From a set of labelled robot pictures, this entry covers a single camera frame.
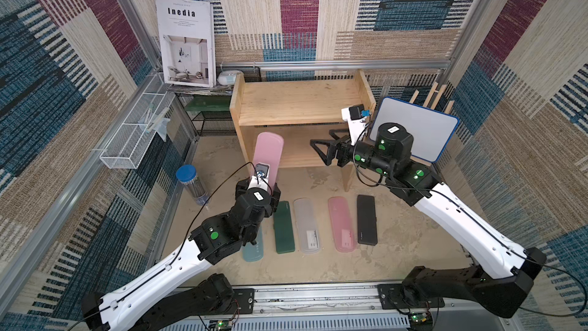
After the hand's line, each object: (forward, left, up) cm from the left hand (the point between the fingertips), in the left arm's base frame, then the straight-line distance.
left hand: (263, 181), depth 69 cm
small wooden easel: (+32, -63, +2) cm, 71 cm away
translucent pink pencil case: (+1, -28, -33) cm, 43 cm away
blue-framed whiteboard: (+25, -62, -4) cm, 67 cm away
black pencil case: (0, -37, -27) cm, 46 cm away
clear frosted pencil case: (-2, -13, -28) cm, 31 cm away
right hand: (+5, -16, +14) cm, 22 cm away
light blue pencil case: (-12, +6, -27) cm, 30 cm away
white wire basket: (+24, +56, -9) cm, 61 cm away
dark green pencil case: (-2, -4, -28) cm, 29 cm away
